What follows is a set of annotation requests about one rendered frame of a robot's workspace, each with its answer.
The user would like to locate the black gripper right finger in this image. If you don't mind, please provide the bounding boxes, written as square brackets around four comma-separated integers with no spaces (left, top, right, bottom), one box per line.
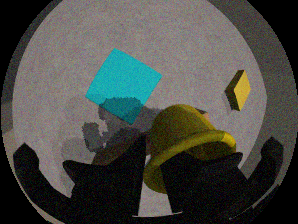
[160,152,243,213]

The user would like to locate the yellow rectangular block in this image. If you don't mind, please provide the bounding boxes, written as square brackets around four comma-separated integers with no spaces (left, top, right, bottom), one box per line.
[226,69,250,111]

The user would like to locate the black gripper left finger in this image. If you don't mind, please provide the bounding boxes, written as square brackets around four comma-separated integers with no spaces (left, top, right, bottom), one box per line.
[63,136,146,216]

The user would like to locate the tan flat bar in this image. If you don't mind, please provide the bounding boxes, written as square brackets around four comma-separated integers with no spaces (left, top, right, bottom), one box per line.
[92,108,210,165]

